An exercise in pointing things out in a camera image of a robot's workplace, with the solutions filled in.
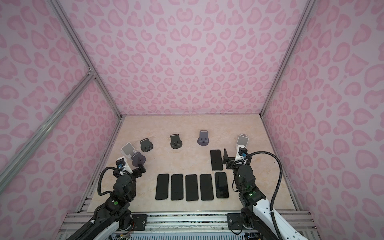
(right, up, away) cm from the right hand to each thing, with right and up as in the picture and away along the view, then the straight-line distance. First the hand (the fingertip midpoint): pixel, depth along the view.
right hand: (233, 148), depth 77 cm
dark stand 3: (-52, -1, +22) cm, 57 cm away
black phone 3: (-13, -23, +7) cm, 27 cm away
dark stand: (-33, +1, +22) cm, 39 cm away
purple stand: (-50, -6, +2) cm, 50 cm away
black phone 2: (-30, -23, +7) cm, 38 cm away
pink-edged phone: (-22, -24, +7) cm, 33 cm away
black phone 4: (-4, -23, +10) cm, 26 cm away
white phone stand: (-62, -3, +17) cm, 64 cm away
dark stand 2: (-15, +2, +23) cm, 28 cm away
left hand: (-53, -6, +2) cm, 54 cm away
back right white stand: (+12, +2, +23) cm, 26 cm away
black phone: (-39, -23, +9) cm, 46 cm away
